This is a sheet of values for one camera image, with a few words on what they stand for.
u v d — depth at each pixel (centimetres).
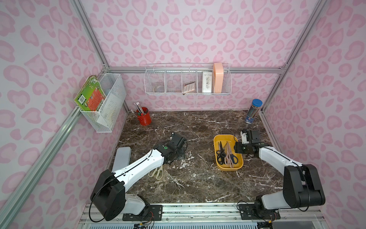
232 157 93
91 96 72
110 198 40
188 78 101
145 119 113
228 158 90
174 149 63
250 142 72
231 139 96
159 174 86
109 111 83
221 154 91
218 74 82
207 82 93
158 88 93
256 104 98
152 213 72
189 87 94
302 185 43
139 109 107
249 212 73
